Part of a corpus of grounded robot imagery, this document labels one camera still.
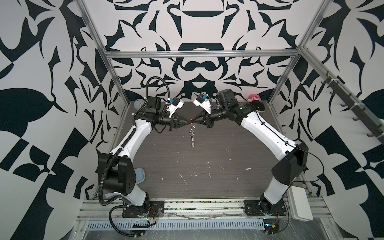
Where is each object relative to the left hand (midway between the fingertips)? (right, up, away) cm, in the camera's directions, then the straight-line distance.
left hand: (191, 120), depth 73 cm
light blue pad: (-28, -30, +9) cm, 42 cm away
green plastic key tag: (+1, -4, -1) cm, 5 cm away
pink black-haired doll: (+49, +14, +42) cm, 66 cm away
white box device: (+51, -40, -2) cm, 65 cm away
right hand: (+1, 0, -2) cm, 2 cm away
